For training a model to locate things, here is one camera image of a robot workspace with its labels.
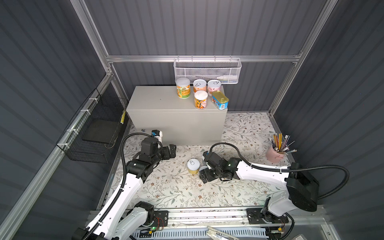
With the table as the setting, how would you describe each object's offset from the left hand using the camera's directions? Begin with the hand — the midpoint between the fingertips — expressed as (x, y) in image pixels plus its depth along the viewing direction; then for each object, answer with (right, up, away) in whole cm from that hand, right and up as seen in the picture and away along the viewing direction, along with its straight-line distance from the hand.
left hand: (167, 146), depth 78 cm
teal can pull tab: (+19, -13, +6) cm, 23 cm away
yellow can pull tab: (+14, -12, +9) cm, 20 cm away
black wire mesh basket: (-37, +6, -6) cm, 38 cm away
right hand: (+21, -17, +5) cm, 27 cm away
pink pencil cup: (+60, -7, +9) cm, 61 cm away
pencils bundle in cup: (+66, -1, +11) cm, 67 cm away
